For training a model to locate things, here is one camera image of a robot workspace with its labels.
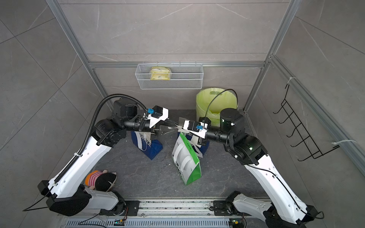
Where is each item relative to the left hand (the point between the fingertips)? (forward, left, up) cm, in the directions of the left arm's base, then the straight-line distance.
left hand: (177, 123), depth 54 cm
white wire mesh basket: (+56, -3, -15) cm, 58 cm away
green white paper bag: (-6, -3, -21) cm, 22 cm away
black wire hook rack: (-9, -57, -12) cm, 59 cm away
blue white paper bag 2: (+5, -12, -32) cm, 35 cm away
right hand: (+1, -4, -2) cm, 4 cm away
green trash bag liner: (+38, -17, -20) cm, 46 cm away
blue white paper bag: (+6, +17, -30) cm, 35 cm away
